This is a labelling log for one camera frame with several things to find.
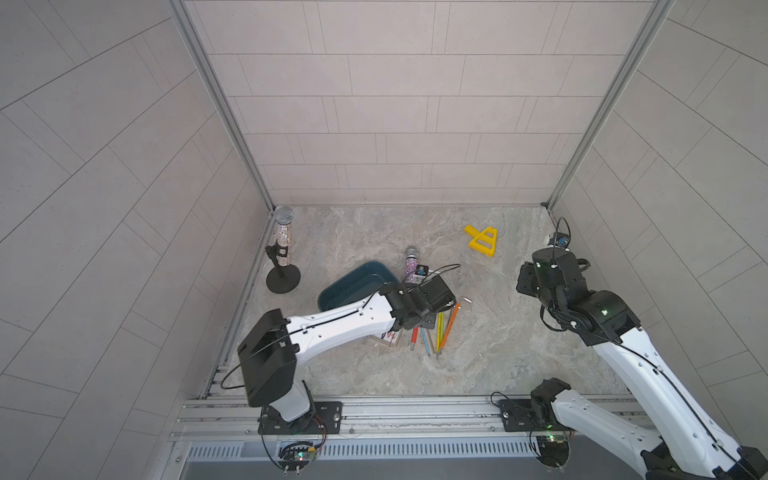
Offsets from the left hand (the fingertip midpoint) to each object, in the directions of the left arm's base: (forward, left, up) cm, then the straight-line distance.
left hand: (428, 313), depth 79 cm
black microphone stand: (+15, +45, -8) cm, 48 cm away
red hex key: (-7, +4, +1) cm, 8 cm away
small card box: (-4, +11, -8) cm, 14 cm away
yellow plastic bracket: (+31, -23, -7) cm, 39 cm away
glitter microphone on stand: (+18, +38, +18) cm, 46 cm away
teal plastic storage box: (+12, +21, -7) cm, 26 cm away
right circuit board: (-29, -28, -9) cm, 41 cm away
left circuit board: (-30, +31, -8) cm, 44 cm away
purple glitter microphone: (+19, +4, -5) cm, 20 cm away
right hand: (+5, -22, +15) cm, 27 cm away
